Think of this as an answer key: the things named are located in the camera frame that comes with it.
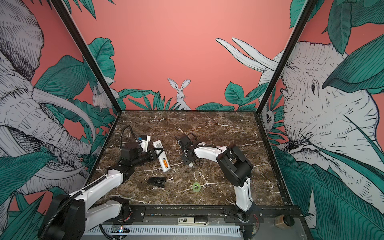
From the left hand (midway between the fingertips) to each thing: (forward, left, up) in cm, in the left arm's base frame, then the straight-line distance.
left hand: (162, 148), depth 82 cm
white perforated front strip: (-37, -3, -15) cm, 40 cm away
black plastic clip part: (-14, +2, -14) cm, 20 cm away
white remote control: (-4, 0, -3) cm, 5 cm away
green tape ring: (-17, -19, -15) cm, 30 cm away
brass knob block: (-37, -57, -6) cm, 68 cm away
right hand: (0, -12, -13) cm, 18 cm away
